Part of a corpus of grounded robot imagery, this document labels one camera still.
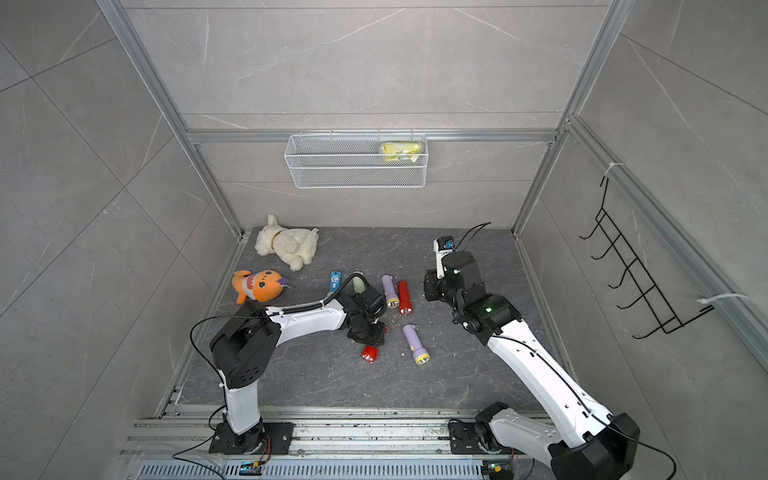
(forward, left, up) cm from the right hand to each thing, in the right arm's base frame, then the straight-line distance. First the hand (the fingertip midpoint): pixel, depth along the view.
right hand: (433, 270), depth 75 cm
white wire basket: (+45, +22, +4) cm, 50 cm away
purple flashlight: (-13, +3, -23) cm, 26 cm away
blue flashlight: (+13, +30, -23) cm, 40 cm away
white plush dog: (+24, +45, -17) cm, 54 cm away
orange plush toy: (+8, +52, -17) cm, 56 cm away
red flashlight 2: (-12, +18, -23) cm, 32 cm away
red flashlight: (+7, +7, -24) cm, 26 cm away
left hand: (-7, +14, -25) cm, 29 cm away
